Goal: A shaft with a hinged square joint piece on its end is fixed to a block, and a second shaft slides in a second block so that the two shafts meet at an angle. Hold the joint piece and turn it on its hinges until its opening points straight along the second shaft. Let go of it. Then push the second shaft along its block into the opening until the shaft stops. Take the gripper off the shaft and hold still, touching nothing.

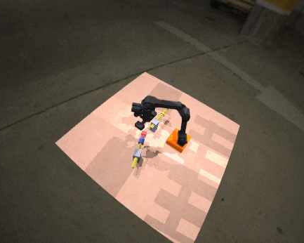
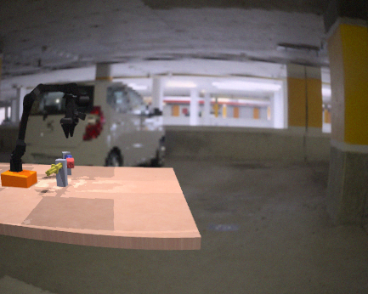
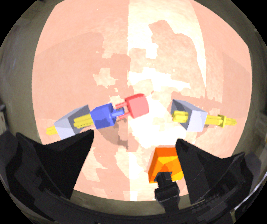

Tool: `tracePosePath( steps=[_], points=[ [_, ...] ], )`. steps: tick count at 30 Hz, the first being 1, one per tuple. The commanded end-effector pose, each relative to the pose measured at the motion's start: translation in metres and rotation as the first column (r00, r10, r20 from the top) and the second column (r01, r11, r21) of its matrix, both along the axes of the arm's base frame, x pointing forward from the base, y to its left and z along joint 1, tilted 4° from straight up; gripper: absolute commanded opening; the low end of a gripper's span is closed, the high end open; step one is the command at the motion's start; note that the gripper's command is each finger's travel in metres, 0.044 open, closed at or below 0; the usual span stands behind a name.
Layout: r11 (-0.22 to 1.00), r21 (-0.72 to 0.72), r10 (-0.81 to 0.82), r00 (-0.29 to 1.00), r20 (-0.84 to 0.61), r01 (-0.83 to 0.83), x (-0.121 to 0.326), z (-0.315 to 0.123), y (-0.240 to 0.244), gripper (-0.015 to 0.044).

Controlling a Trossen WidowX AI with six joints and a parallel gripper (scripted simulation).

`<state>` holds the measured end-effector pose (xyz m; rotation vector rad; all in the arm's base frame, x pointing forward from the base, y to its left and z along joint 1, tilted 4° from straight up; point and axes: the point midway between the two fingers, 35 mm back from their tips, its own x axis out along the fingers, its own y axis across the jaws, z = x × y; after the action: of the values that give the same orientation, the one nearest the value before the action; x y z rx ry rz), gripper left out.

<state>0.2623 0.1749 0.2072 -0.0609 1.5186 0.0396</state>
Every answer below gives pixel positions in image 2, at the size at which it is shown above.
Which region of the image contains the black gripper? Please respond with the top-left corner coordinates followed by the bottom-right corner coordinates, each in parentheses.
top-left (60, 106), bottom-right (79, 138)

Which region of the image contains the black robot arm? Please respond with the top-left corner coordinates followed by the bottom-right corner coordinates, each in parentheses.
top-left (9, 82), bottom-right (90, 172)

